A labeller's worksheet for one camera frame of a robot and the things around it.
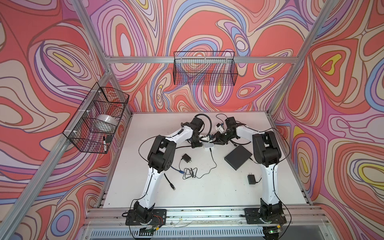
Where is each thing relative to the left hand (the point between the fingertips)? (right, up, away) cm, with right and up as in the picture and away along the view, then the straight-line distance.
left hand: (200, 141), depth 102 cm
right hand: (+9, -2, -1) cm, 9 cm away
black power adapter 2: (+29, -20, -17) cm, 39 cm away
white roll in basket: (-48, +15, -28) cm, 57 cm away
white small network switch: (+5, -2, -3) cm, 6 cm away
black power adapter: (-9, -9, -9) cm, 16 cm away
